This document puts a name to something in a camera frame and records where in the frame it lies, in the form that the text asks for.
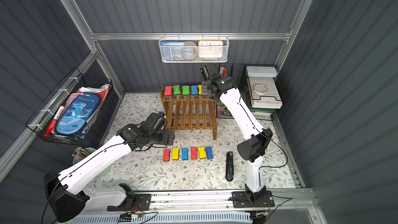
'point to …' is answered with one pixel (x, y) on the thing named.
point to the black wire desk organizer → (239, 72)
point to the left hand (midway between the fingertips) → (166, 136)
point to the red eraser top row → (168, 92)
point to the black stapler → (229, 166)
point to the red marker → (56, 117)
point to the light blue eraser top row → (194, 89)
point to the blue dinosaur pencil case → (76, 113)
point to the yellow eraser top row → (200, 89)
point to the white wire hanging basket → (224, 59)
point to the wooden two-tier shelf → (199, 112)
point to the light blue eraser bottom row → (184, 153)
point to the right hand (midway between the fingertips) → (213, 86)
